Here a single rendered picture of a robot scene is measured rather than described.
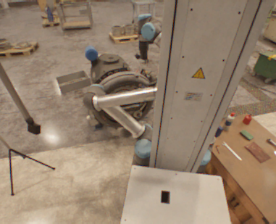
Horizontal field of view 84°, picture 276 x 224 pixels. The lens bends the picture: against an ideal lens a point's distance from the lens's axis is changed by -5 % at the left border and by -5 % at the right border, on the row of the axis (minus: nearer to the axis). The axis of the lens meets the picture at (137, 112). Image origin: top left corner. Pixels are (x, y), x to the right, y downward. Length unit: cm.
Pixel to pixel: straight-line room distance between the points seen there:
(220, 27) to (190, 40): 11
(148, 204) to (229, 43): 85
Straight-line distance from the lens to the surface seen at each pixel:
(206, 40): 67
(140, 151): 133
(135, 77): 171
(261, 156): 194
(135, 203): 99
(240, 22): 69
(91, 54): 226
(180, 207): 101
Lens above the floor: 178
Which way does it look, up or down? 41 degrees down
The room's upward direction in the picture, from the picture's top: straight up
